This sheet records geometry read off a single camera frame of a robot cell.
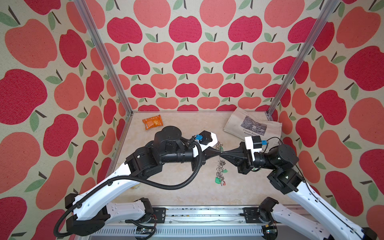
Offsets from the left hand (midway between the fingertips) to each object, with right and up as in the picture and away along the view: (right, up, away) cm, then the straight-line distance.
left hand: (220, 154), depth 50 cm
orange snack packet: (-38, +12, +58) cm, 71 cm away
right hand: (+2, 0, +2) cm, 3 cm away
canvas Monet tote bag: (+25, +10, +54) cm, 60 cm away
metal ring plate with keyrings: (0, -10, +5) cm, 11 cm away
